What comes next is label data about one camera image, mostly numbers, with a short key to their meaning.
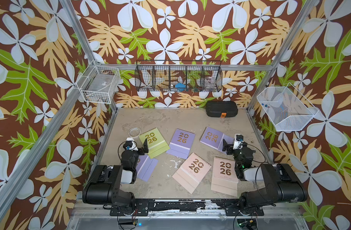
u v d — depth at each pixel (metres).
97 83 0.86
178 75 0.98
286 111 0.82
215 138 1.01
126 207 0.68
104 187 0.44
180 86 0.94
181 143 0.98
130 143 0.73
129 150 0.74
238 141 0.77
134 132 1.06
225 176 0.84
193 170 0.86
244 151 0.70
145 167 0.88
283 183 0.45
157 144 0.98
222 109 1.19
